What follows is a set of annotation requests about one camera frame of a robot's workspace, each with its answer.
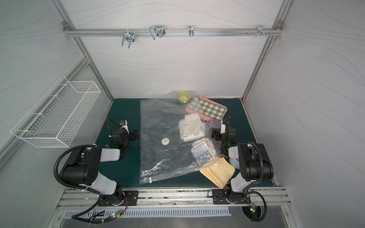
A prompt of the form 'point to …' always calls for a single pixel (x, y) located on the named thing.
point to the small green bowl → (184, 97)
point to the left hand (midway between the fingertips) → (130, 129)
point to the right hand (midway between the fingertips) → (221, 127)
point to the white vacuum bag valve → (165, 141)
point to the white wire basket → (53, 119)
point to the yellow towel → (219, 172)
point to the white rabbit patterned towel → (190, 128)
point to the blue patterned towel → (202, 151)
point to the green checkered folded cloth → (207, 107)
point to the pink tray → (203, 115)
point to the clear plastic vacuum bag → (173, 141)
